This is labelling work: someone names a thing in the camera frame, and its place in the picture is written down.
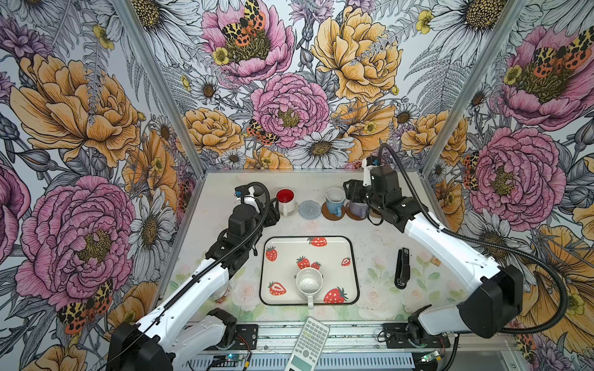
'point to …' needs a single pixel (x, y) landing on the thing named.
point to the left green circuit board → (225, 360)
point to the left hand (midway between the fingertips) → (272, 208)
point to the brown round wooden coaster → (349, 213)
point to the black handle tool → (402, 273)
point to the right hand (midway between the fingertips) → (350, 191)
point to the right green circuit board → (428, 357)
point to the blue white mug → (335, 198)
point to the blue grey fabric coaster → (309, 209)
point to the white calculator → (308, 347)
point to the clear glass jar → (227, 294)
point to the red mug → (286, 197)
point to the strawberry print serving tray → (336, 257)
